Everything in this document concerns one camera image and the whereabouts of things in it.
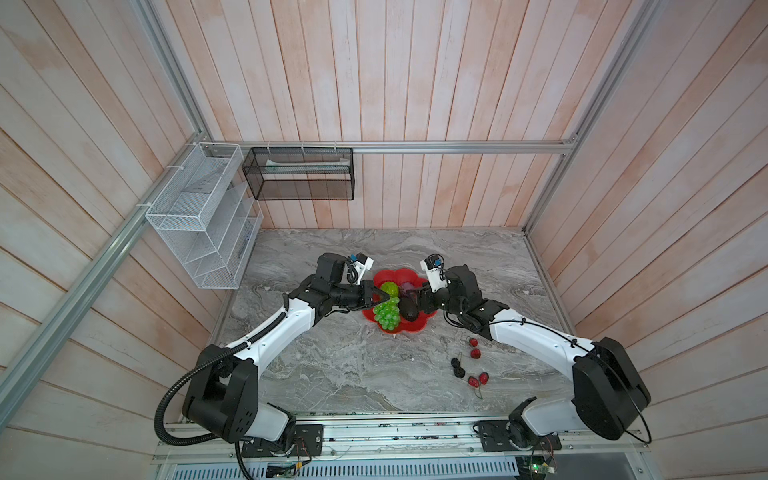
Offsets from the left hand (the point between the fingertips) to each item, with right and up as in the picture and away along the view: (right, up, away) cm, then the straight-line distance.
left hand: (388, 303), depth 78 cm
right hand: (+8, +3, +8) cm, 12 cm away
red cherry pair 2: (+25, -23, +4) cm, 34 cm away
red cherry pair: (+26, -16, +9) cm, 32 cm away
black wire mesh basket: (-30, +42, +26) cm, 58 cm away
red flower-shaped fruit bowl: (+8, +5, +24) cm, 25 cm away
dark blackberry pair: (+20, -20, +6) cm, 29 cm away
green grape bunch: (0, -4, +3) cm, 5 cm away
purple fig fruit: (+7, +2, +18) cm, 19 cm away
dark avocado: (+7, -4, +13) cm, 15 cm away
